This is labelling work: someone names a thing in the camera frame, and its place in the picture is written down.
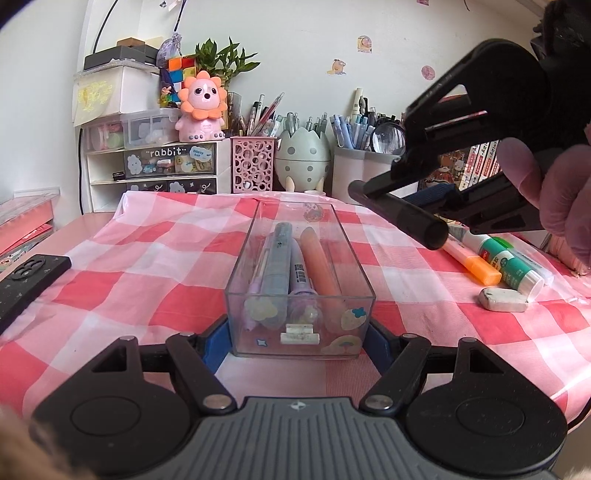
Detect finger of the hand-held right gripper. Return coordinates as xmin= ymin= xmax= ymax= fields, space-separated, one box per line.
xmin=409 ymin=172 xmax=548 ymax=236
xmin=392 ymin=39 xmax=555 ymax=185

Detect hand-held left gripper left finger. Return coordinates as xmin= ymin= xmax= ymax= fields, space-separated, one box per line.
xmin=90 ymin=316 xmax=237 ymax=411

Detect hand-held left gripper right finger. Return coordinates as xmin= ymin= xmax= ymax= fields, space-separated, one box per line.
xmin=361 ymin=318 xmax=504 ymax=411

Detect purple mechanical pencil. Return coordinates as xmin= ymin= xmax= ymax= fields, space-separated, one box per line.
xmin=245 ymin=240 xmax=273 ymax=333

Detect green glue stick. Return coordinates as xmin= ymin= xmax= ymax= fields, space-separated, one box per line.
xmin=478 ymin=237 xmax=544 ymax=303

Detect white stick with green cap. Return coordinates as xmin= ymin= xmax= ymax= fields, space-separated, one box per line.
xmin=496 ymin=236 xmax=555 ymax=286

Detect short orange highlighter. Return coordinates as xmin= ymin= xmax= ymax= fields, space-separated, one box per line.
xmin=441 ymin=233 xmax=502 ymax=286

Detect clear plastic organizer box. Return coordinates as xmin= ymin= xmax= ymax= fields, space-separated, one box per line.
xmin=225 ymin=199 xmax=376 ymax=360

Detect black marker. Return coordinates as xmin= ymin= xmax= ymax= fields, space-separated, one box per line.
xmin=347 ymin=180 xmax=450 ymax=251

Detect peach highlighter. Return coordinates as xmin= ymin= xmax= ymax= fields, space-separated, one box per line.
xmin=300 ymin=227 xmax=345 ymax=324

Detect purple pen with charm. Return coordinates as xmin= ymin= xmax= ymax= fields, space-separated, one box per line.
xmin=286 ymin=249 xmax=324 ymax=328

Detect grey-blue marker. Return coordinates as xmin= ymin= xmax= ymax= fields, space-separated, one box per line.
xmin=261 ymin=222 xmax=298 ymax=296

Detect person's right hand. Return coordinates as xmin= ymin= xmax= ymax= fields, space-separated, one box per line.
xmin=500 ymin=117 xmax=591 ymax=273

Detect cartoon comic book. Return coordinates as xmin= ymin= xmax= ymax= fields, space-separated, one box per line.
xmin=464 ymin=144 xmax=488 ymax=185
xmin=429 ymin=154 xmax=467 ymax=188

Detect white eraser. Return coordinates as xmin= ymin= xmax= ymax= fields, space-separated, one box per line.
xmin=478 ymin=287 xmax=528 ymax=313

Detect red checked tablecloth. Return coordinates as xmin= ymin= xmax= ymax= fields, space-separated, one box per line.
xmin=0 ymin=190 xmax=591 ymax=425

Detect black magnifying glass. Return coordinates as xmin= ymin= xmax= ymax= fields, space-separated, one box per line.
xmin=370 ymin=124 xmax=407 ymax=155

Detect white flower-shaped pen holder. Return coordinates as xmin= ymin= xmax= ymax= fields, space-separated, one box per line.
xmin=330 ymin=145 xmax=421 ymax=204

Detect bundle of blue pens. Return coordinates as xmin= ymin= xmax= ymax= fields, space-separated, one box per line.
xmin=330 ymin=88 xmax=407 ymax=153

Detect pink perforated pen holder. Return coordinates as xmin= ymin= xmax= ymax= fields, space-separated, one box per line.
xmin=230 ymin=135 xmax=278 ymax=195

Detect black phone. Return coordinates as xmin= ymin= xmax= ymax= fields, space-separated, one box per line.
xmin=0 ymin=254 xmax=73 ymax=334

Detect green egg-shaped pen holder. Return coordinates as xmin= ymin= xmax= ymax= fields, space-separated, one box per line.
xmin=274 ymin=127 xmax=331 ymax=192

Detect white drawer organizer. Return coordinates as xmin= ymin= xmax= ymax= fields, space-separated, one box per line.
xmin=83 ymin=136 xmax=234 ymax=214

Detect bundle of grey gel pens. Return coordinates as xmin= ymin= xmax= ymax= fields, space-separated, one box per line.
xmin=279 ymin=111 xmax=328 ymax=139

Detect clear storage box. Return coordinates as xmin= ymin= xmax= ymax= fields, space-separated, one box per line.
xmin=83 ymin=117 xmax=126 ymax=153
xmin=122 ymin=108 xmax=183 ymax=151

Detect pink flat boxes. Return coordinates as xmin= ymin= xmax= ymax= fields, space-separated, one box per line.
xmin=0 ymin=187 xmax=63 ymax=266

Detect glass vase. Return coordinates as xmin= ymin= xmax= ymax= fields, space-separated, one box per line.
xmin=225 ymin=91 xmax=243 ymax=137

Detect bundle of red and black pens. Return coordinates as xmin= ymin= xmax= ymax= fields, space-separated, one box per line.
xmin=240 ymin=91 xmax=284 ymax=138

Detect pink lion toy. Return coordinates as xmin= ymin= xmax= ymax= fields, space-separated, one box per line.
xmin=176 ymin=70 xmax=229 ymax=143

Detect small colourful figurine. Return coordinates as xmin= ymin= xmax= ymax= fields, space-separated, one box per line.
xmin=159 ymin=69 xmax=180 ymax=109

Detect white box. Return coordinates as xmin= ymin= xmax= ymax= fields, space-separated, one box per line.
xmin=71 ymin=65 xmax=162 ymax=127

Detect colourful puzzle cube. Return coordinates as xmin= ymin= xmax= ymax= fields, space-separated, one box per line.
xmin=159 ymin=54 xmax=199 ymax=88

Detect green bamboo plant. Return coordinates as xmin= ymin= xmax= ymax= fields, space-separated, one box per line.
xmin=194 ymin=38 xmax=260 ymax=88

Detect purple organza pouch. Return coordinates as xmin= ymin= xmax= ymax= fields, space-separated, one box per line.
xmin=156 ymin=33 xmax=180 ymax=68

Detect black flat boxes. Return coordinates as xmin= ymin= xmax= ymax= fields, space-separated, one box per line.
xmin=84 ymin=38 xmax=160 ymax=72

